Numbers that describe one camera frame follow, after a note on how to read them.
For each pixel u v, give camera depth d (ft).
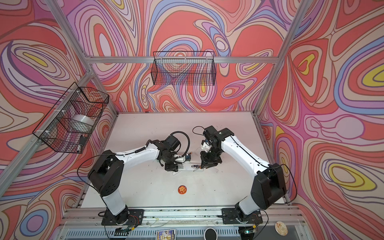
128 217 2.37
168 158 2.42
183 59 2.84
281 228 2.31
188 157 2.54
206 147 2.47
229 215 2.41
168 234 2.22
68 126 2.43
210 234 2.14
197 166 2.90
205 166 2.37
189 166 2.84
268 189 1.38
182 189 2.69
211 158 2.19
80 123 2.30
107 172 1.56
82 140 2.42
